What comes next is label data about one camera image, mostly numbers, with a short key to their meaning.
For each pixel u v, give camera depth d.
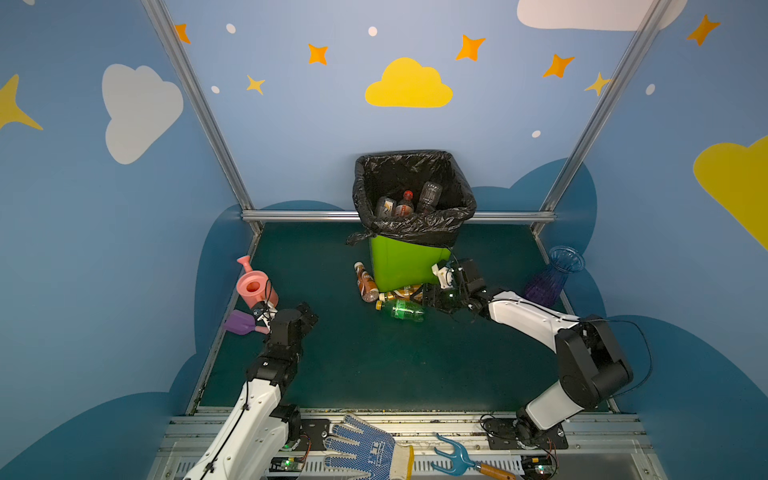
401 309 0.93
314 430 0.76
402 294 0.96
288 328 0.61
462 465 0.71
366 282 0.98
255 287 0.91
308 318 0.64
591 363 0.46
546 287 0.91
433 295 0.80
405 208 0.93
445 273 0.82
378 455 0.72
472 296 0.70
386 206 0.93
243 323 0.94
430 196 0.96
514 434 0.73
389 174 0.94
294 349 0.63
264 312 0.70
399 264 0.89
